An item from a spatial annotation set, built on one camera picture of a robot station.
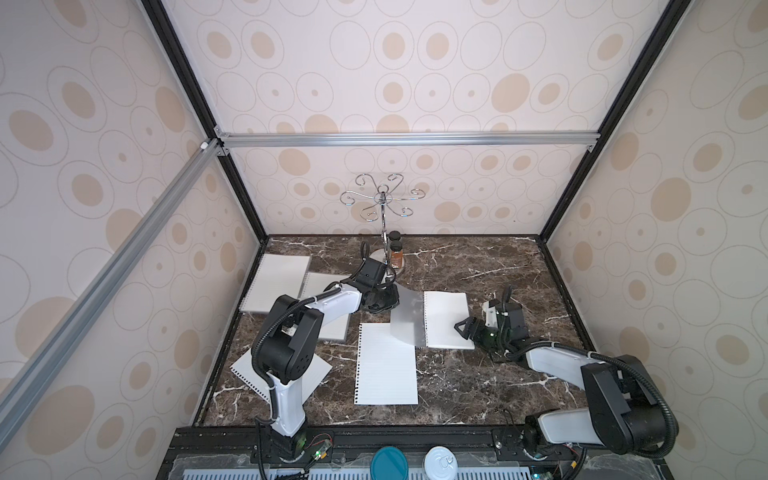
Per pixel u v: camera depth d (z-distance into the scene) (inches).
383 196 34.3
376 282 30.3
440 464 26.4
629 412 17.0
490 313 33.0
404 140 34.0
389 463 25.5
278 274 43.0
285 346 19.5
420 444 29.4
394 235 41.3
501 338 28.0
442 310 39.1
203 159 32.4
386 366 34.5
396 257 40.7
